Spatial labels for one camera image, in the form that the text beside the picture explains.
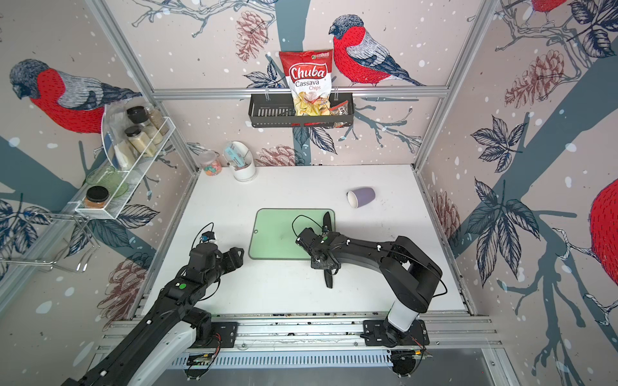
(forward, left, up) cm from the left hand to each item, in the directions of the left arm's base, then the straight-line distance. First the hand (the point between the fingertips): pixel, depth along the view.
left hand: (239, 247), depth 84 cm
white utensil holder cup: (+40, +9, -5) cm, 41 cm away
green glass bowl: (+10, +34, +26) cm, 44 cm away
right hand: (-2, -30, -8) cm, 31 cm away
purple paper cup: (+25, -47, -4) cm, 53 cm away
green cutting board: (+12, -10, -9) cm, 18 cm away
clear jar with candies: (+46, +24, -2) cm, 52 cm away
